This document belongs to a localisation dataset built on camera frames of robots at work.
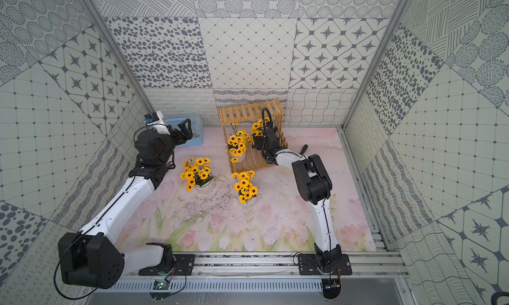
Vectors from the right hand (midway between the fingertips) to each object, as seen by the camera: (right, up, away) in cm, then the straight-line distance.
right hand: (262, 140), depth 106 cm
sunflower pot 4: (-3, +6, -7) cm, 9 cm away
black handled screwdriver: (+24, -5, +4) cm, 25 cm away
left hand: (-30, +7, -31) cm, 43 cm away
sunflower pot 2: (-8, -19, -28) cm, 34 cm away
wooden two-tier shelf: (-10, +10, -18) cm, 23 cm away
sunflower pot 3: (-12, -2, -14) cm, 19 cm away
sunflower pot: (-28, -14, -22) cm, 38 cm away
